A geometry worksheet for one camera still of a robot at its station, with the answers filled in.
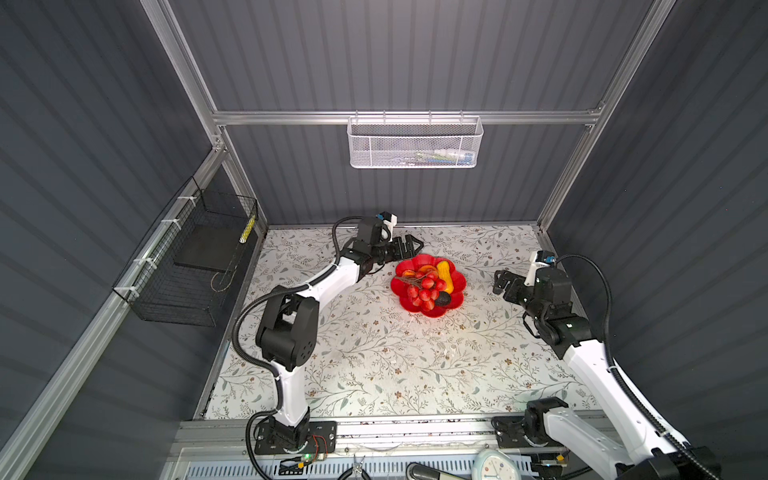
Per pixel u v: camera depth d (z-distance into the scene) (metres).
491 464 0.68
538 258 0.69
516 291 0.71
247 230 0.82
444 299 0.94
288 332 0.51
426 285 0.89
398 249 0.81
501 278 0.72
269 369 0.52
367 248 0.73
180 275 0.72
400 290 0.92
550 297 0.57
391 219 0.85
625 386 0.45
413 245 0.81
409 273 0.99
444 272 1.00
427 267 1.01
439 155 0.92
